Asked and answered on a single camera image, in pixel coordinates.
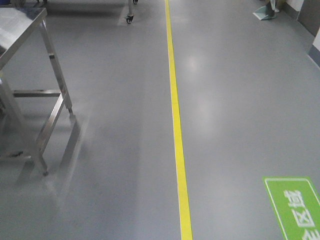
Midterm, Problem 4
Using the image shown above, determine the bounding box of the pale green dustpan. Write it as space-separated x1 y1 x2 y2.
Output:
252 0 281 21

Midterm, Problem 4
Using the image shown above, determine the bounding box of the bare steel table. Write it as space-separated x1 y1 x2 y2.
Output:
0 7 76 176

